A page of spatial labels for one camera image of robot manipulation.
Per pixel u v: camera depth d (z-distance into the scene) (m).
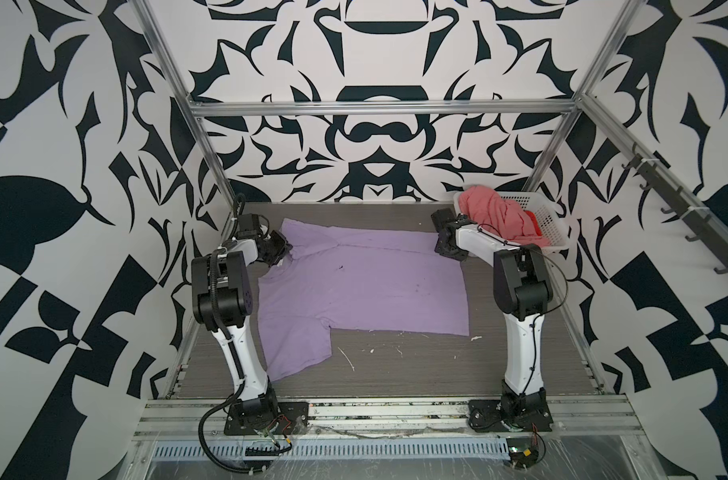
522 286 0.58
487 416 0.74
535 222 1.09
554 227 1.04
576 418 0.76
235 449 0.71
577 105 0.90
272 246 0.92
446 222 0.82
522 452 0.71
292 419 0.74
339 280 0.99
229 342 0.57
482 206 1.08
